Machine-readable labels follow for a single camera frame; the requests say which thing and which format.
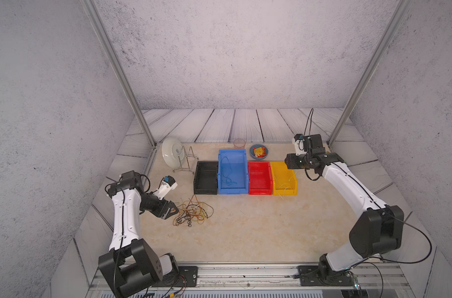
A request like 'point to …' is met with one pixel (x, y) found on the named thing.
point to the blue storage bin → (233, 174)
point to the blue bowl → (251, 151)
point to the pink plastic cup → (239, 143)
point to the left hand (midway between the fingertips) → (170, 206)
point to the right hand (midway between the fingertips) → (291, 159)
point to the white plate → (173, 152)
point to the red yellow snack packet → (259, 152)
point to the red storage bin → (259, 178)
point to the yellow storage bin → (284, 179)
